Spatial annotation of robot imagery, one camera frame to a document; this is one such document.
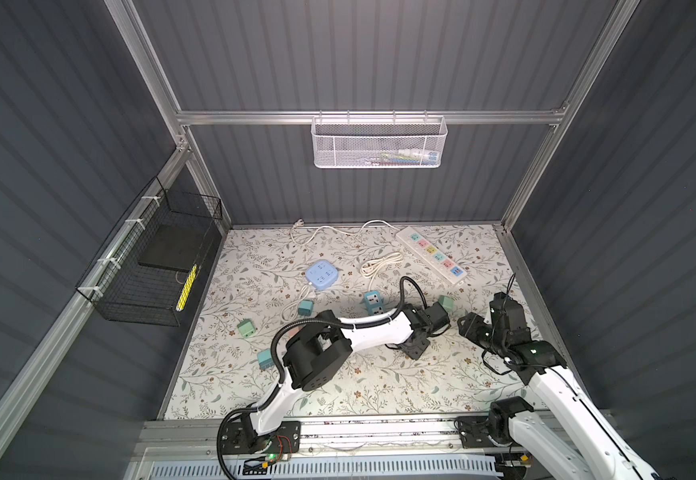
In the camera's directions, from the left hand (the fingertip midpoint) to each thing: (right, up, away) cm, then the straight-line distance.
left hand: (411, 345), depth 89 cm
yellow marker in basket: (-57, +19, -19) cm, 63 cm away
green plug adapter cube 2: (+14, +11, +9) cm, 20 cm away
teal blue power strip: (-11, +11, +7) cm, 17 cm away
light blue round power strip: (-28, +20, +15) cm, 38 cm away
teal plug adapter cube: (-33, +10, +8) cm, 36 cm away
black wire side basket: (-67, +24, -16) cm, 73 cm away
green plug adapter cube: (-50, +5, +2) cm, 50 cm away
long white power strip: (+11, +27, +20) cm, 35 cm away
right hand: (+14, +8, -7) cm, 18 cm away
